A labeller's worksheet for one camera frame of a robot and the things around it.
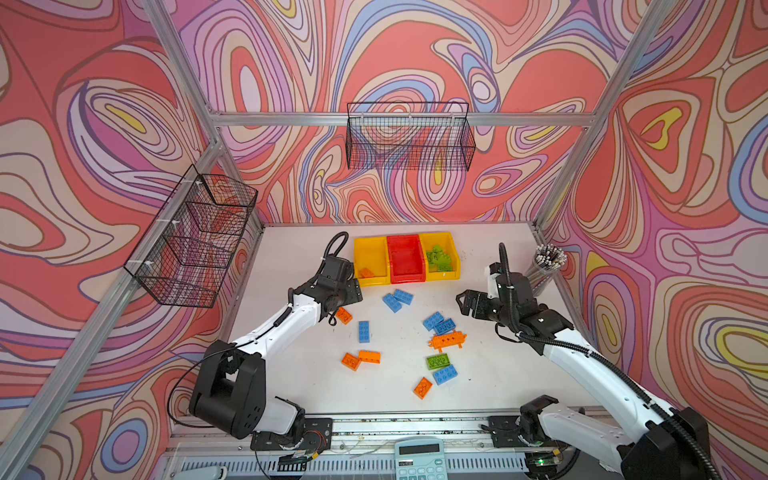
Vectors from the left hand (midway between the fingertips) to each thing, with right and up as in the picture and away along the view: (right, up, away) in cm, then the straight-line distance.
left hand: (352, 291), depth 88 cm
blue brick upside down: (+28, -11, +3) cm, 30 cm away
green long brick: (+30, +9, +15) cm, 34 cm away
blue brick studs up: (+24, -10, +3) cm, 26 cm away
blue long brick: (+3, -12, +1) cm, 13 cm away
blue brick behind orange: (+12, -4, +7) cm, 15 cm away
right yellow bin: (+32, +16, +19) cm, 41 cm away
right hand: (+34, -4, -7) cm, 35 cm away
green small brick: (+29, +12, +19) cm, 37 cm away
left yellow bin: (+5, +12, +19) cm, 23 cm away
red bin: (+17, +9, +19) cm, 27 cm away
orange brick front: (+20, -25, -8) cm, 33 cm away
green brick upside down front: (+25, -19, -4) cm, 32 cm away
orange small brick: (0, -20, -4) cm, 20 cm away
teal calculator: (+18, -37, -19) cm, 45 cm away
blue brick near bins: (+16, -3, +10) cm, 19 cm away
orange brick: (+3, +4, +15) cm, 16 cm away
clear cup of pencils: (+58, +10, -2) cm, 59 cm away
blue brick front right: (+27, -22, -6) cm, 35 cm away
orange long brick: (+5, -18, -4) cm, 20 cm away
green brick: (+27, +10, +16) cm, 33 cm away
